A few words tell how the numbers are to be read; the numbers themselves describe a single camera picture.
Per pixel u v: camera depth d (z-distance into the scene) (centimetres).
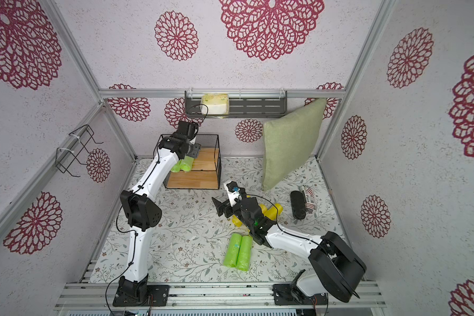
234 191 67
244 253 81
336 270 40
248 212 61
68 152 74
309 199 98
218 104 90
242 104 93
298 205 98
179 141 66
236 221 90
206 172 112
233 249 81
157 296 73
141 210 56
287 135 83
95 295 76
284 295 73
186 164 90
